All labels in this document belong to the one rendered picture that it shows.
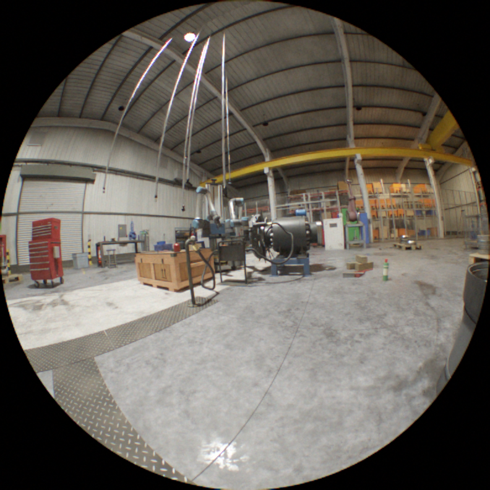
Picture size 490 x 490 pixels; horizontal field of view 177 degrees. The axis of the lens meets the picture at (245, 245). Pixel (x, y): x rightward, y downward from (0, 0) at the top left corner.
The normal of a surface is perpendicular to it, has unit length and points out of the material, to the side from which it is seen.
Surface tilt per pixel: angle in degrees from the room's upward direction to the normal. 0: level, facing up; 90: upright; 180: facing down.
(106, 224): 90
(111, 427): 0
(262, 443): 0
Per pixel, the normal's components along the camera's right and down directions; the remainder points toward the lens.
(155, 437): -0.07, -1.00
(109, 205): 0.87, -0.04
